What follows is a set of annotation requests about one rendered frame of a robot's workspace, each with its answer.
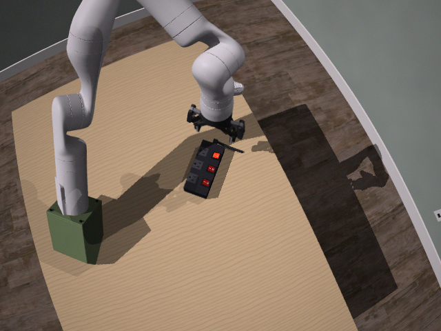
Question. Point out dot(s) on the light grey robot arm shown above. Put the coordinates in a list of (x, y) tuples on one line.
[(88, 39)]

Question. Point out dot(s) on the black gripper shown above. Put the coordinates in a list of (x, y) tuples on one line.
[(234, 128)]

